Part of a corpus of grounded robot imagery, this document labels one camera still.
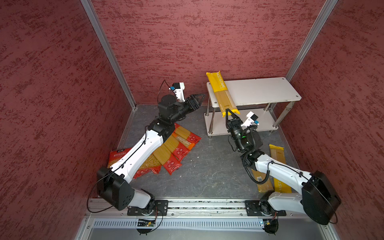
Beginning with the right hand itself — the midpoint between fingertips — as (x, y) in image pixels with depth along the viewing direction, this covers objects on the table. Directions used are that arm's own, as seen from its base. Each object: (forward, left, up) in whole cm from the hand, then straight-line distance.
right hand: (222, 112), depth 70 cm
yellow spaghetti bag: (-25, -29, -33) cm, 50 cm away
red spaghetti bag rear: (+11, +20, -34) cm, 41 cm away
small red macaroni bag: (-12, +39, -31) cm, 51 cm away
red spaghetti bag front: (-11, +29, -31) cm, 44 cm away
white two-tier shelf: (+11, -28, -2) cm, 30 cm away
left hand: (+4, +9, +5) cm, 11 cm away
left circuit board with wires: (-39, +40, -37) cm, 68 cm away
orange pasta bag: (+1, +18, -32) cm, 37 cm away
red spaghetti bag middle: (-4, +23, -29) cm, 38 cm away
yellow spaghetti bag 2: (-6, -39, -34) cm, 52 cm away
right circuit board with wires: (-43, -22, -36) cm, 60 cm away
